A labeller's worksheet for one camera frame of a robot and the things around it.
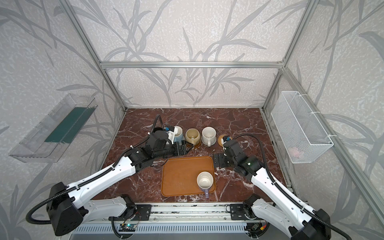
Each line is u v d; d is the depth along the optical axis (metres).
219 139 1.03
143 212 0.74
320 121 0.65
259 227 0.71
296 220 0.40
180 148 0.65
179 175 0.87
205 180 0.83
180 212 0.75
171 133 0.68
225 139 0.69
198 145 0.96
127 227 0.71
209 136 1.00
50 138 0.65
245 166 0.52
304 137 0.61
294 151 0.73
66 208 0.38
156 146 0.56
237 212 0.73
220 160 0.68
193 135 0.99
